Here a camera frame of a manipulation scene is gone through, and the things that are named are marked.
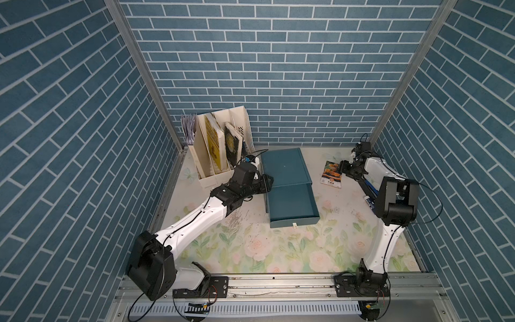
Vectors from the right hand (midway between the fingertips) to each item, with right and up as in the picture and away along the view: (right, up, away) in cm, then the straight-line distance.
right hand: (344, 172), depth 103 cm
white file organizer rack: (-69, -3, -7) cm, 69 cm away
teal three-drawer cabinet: (-31, -10, -23) cm, 40 cm away
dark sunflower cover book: (-58, +14, -2) cm, 60 cm away
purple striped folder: (-76, +22, -14) cm, 80 cm away
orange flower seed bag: (-5, -1, +5) cm, 7 cm away
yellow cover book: (-65, +14, -9) cm, 67 cm away
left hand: (-37, -3, -24) cm, 44 cm away
